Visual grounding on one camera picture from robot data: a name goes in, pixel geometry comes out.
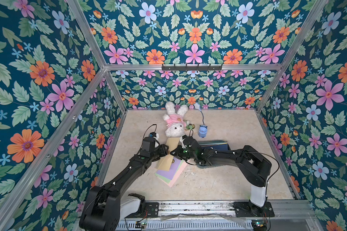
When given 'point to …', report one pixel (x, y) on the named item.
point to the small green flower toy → (190, 126)
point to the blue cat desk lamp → (203, 129)
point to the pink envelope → (177, 174)
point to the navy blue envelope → (217, 145)
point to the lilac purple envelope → (170, 174)
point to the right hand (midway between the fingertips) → (169, 153)
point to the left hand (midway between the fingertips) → (168, 147)
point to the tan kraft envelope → (166, 160)
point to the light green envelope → (165, 179)
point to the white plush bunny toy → (175, 123)
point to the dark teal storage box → (210, 165)
